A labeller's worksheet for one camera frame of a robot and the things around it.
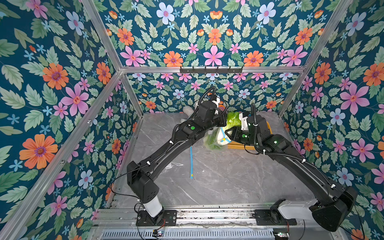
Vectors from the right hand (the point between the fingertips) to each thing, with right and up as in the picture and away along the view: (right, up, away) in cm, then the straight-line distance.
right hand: (230, 129), depth 73 cm
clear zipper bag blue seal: (-4, -5, -4) cm, 7 cm away
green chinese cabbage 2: (-9, -7, +9) cm, 14 cm away
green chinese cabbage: (+1, +4, -3) cm, 5 cm away
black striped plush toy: (+1, +17, +42) cm, 45 cm away
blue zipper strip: (-21, -22, +20) cm, 36 cm away
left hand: (-1, +7, -3) cm, 8 cm away
